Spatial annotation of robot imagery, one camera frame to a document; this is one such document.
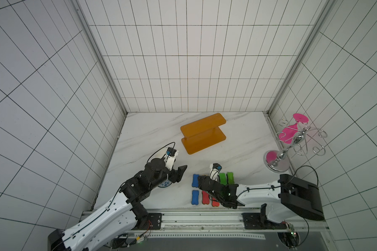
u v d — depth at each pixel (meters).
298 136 0.73
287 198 0.43
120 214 0.47
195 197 0.79
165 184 0.83
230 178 0.86
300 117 0.80
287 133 0.84
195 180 0.84
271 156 1.00
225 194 0.61
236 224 0.73
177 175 0.64
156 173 0.53
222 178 0.86
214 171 0.73
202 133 0.95
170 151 0.61
